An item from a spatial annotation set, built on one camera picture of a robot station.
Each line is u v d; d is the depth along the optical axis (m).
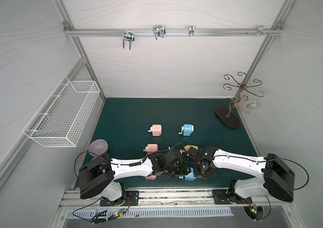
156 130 0.93
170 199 0.75
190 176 0.74
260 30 0.77
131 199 0.74
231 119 1.06
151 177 0.78
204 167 0.66
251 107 0.88
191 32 0.78
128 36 0.78
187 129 0.93
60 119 0.69
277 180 0.42
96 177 0.42
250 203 0.72
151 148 0.84
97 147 0.90
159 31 0.77
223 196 0.74
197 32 1.74
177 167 0.69
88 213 0.70
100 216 0.69
